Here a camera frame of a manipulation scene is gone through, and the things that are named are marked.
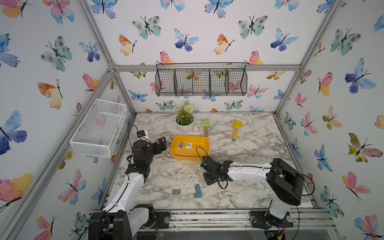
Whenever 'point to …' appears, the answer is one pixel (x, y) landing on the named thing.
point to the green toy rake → (205, 123)
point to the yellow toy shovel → (237, 124)
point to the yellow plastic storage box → (201, 147)
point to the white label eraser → (189, 145)
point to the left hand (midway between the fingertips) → (159, 138)
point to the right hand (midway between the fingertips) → (208, 177)
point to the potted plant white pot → (185, 118)
